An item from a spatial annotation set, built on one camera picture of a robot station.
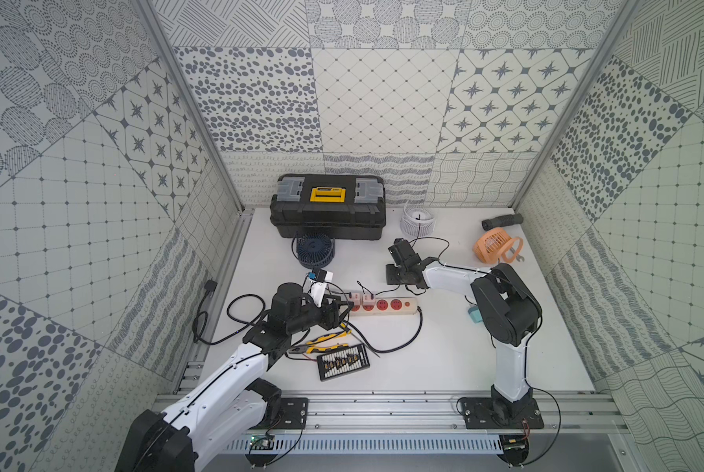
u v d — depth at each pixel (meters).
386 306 0.90
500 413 0.65
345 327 0.88
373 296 0.86
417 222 1.07
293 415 0.74
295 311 0.64
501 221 1.11
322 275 0.71
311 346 0.84
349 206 0.98
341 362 0.81
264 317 0.63
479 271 0.58
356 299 0.86
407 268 0.79
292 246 0.98
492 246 0.96
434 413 0.76
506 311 0.52
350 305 0.77
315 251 1.00
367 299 0.88
